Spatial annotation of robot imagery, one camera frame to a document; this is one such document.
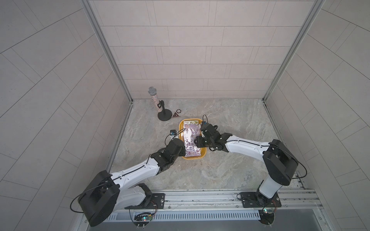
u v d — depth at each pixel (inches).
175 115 42.2
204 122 31.0
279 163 17.6
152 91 31.8
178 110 42.8
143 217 25.6
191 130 33.9
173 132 28.5
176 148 23.9
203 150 34.0
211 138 25.9
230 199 28.5
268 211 26.9
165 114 41.6
